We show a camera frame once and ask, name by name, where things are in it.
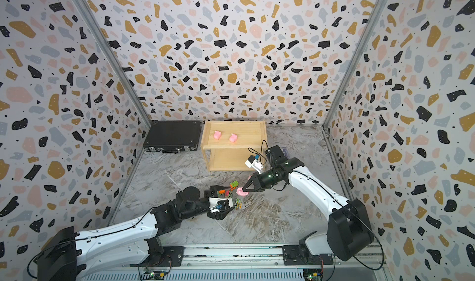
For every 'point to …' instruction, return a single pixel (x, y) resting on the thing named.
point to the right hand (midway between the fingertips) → (245, 190)
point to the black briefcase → (173, 136)
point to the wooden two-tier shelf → (228, 144)
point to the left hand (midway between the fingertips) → (231, 194)
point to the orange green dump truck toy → (234, 184)
